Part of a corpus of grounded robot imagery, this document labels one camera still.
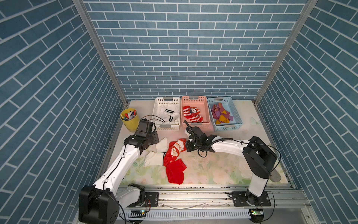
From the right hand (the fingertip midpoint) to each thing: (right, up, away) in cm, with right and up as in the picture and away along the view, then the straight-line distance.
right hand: (185, 146), depth 90 cm
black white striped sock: (-9, +18, +18) cm, 27 cm away
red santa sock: (-7, -1, -1) cm, 7 cm away
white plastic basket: (-16, +21, +22) cm, 34 cm away
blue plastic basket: (+36, +29, +30) cm, 55 cm away
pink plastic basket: (+12, +31, +30) cm, 45 cm away
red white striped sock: (+6, +18, +18) cm, 26 cm away
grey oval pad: (+52, -15, -10) cm, 55 cm away
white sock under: (-21, -7, -3) cm, 22 cm away
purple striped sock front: (+27, +20, +15) cm, 36 cm away
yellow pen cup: (-39, +19, +6) cm, 44 cm away
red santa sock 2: (-6, -13, -8) cm, 17 cm away
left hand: (-17, +7, -7) cm, 20 cm away
